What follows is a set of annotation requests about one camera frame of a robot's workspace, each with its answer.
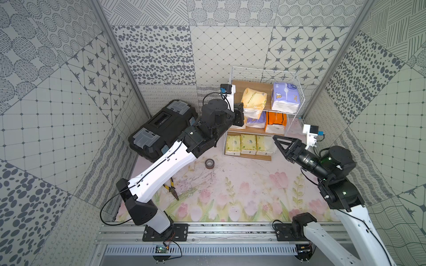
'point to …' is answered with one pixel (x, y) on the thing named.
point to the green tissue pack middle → (248, 143)
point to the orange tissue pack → (275, 122)
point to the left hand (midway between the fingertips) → (242, 99)
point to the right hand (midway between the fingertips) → (272, 141)
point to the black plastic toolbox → (157, 137)
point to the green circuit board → (161, 249)
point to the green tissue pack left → (233, 145)
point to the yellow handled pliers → (172, 188)
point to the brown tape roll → (209, 163)
